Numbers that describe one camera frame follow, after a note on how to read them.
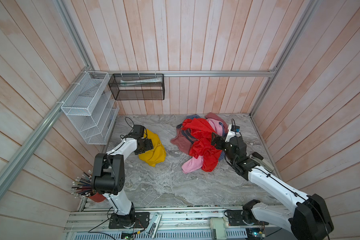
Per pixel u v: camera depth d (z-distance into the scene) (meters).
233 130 0.68
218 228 0.67
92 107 0.67
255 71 0.98
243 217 0.72
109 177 0.49
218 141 0.72
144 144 0.85
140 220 0.73
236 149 0.58
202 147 0.88
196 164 0.88
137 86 1.04
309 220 0.39
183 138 1.04
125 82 0.89
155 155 0.92
